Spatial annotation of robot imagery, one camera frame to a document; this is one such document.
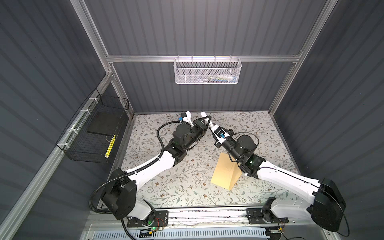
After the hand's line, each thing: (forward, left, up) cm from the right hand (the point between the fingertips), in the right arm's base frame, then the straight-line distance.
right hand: (215, 125), depth 70 cm
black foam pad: (+3, +55, -1) cm, 55 cm away
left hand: (+3, +1, +2) cm, 4 cm away
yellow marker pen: (-8, +50, -4) cm, 50 cm away
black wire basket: (-2, +60, -4) cm, 60 cm away
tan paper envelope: (-9, -8, -33) cm, 36 cm away
